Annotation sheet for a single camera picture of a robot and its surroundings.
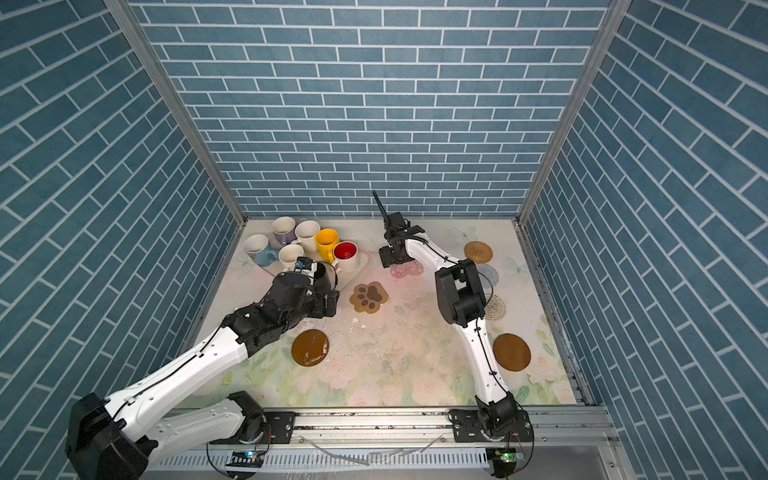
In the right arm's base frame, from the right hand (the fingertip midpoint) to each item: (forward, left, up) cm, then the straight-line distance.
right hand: (395, 258), depth 106 cm
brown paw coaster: (-16, +7, -2) cm, 18 cm away
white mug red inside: (-2, +18, +2) cm, 18 cm away
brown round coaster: (-34, +22, -2) cm, 40 cm away
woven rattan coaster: (+7, -31, -2) cm, 32 cm away
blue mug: (-2, +49, +4) cm, 49 cm away
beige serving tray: (-10, +17, -1) cm, 19 cm away
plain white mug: (-7, +36, +6) cm, 37 cm away
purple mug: (+7, +42, +4) cm, 43 cm away
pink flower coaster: (-4, -4, -1) cm, 6 cm away
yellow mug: (+2, +25, +5) cm, 25 cm away
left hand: (-25, +14, +15) cm, 33 cm away
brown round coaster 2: (-30, -37, -3) cm, 48 cm away
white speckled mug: (+6, +33, +5) cm, 34 cm away
